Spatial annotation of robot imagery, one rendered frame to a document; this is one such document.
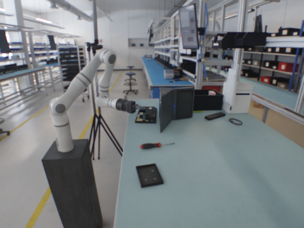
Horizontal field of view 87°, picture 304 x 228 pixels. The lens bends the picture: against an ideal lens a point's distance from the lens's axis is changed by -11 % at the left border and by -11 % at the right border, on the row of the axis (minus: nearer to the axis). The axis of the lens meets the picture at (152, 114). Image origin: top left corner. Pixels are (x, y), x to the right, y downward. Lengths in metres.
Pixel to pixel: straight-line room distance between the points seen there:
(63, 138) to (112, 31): 11.43
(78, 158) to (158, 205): 0.67
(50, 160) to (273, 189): 1.11
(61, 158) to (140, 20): 11.59
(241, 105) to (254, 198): 0.85
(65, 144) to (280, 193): 1.09
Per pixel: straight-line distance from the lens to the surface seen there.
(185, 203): 0.61
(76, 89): 1.10
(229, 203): 0.64
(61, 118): 1.16
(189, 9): 2.31
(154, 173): 0.70
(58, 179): 1.26
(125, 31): 12.29
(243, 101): 1.41
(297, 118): 2.03
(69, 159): 1.15
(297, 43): 1.04
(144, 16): 12.38
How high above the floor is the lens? 1.45
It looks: 20 degrees down
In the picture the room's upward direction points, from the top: straight up
